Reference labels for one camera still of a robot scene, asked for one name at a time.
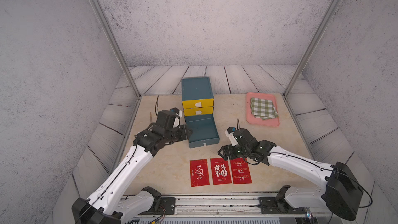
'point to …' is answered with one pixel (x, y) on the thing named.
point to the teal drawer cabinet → (196, 87)
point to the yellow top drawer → (196, 103)
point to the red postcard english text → (240, 171)
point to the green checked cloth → (263, 109)
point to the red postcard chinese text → (221, 171)
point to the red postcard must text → (199, 172)
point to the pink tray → (273, 122)
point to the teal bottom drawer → (201, 130)
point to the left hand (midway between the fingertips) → (193, 131)
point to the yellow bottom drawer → (198, 111)
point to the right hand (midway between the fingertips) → (224, 152)
